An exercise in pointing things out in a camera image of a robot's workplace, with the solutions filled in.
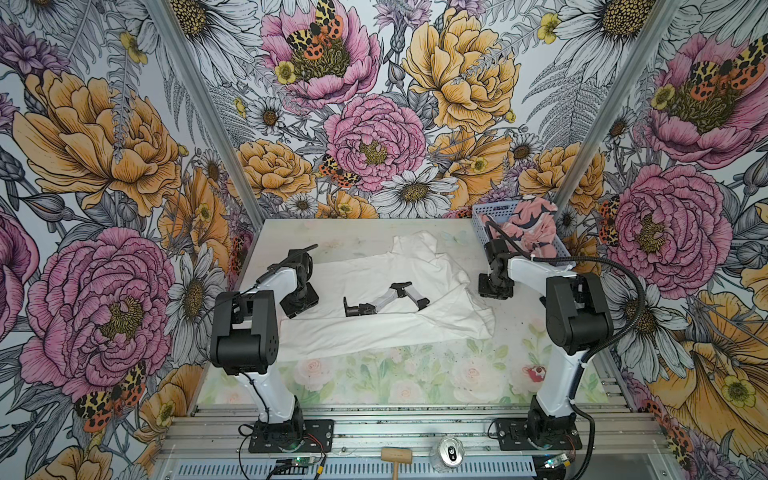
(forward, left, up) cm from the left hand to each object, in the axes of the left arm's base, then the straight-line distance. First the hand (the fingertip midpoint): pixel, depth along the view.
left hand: (303, 315), depth 94 cm
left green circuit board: (-37, -7, -1) cm, 38 cm away
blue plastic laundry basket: (+46, -73, +2) cm, 86 cm away
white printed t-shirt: (+3, -48, -1) cm, 48 cm away
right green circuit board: (-38, -66, -1) cm, 76 cm away
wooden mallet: (-37, -28, +1) cm, 46 cm away
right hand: (+5, -59, -1) cm, 60 cm away
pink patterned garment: (+35, -81, +3) cm, 88 cm away
